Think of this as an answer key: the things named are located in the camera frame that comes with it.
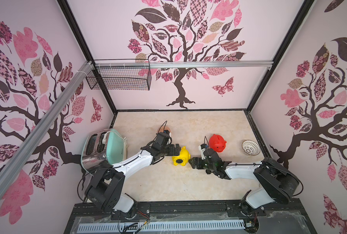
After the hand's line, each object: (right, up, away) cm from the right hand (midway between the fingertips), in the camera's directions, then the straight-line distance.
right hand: (193, 160), depth 89 cm
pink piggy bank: (-18, +19, +22) cm, 34 cm away
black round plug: (+9, -7, -2) cm, 12 cm away
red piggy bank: (+16, +11, +1) cm, 19 cm away
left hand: (-11, +6, -2) cm, 13 cm away
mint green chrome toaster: (-49, +11, -14) cm, 53 cm away
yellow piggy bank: (-7, +2, -6) cm, 9 cm away
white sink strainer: (+40, +7, +6) cm, 41 cm away
